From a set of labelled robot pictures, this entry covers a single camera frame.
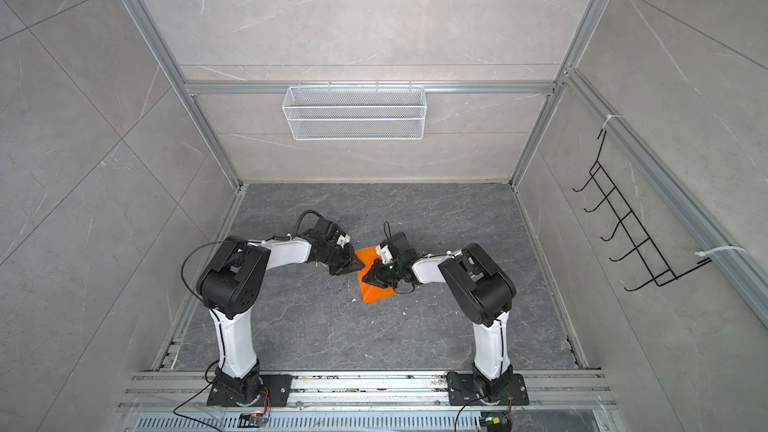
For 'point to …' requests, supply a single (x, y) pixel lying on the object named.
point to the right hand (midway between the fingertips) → (363, 278)
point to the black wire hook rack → (635, 231)
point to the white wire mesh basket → (356, 113)
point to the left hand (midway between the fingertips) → (365, 260)
